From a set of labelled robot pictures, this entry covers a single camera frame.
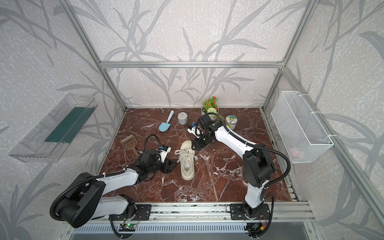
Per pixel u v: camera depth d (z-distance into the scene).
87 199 0.42
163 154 0.80
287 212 0.75
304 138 0.61
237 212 0.73
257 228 0.73
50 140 0.63
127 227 0.71
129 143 1.00
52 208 0.40
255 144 0.50
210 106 1.02
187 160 0.85
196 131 0.77
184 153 0.86
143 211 0.74
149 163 0.71
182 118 1.08
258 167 0.47
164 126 1.09
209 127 0.64
